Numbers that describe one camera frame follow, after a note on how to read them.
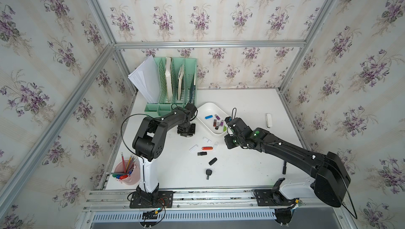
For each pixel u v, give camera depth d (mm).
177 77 982
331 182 397
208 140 928
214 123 1006
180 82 1001
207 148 905
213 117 1041
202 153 875
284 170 816
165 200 728
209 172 785
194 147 905
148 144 516
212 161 855
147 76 951
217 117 1039
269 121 987
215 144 908
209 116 1041
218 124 983
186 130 838
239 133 622
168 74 930
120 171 751
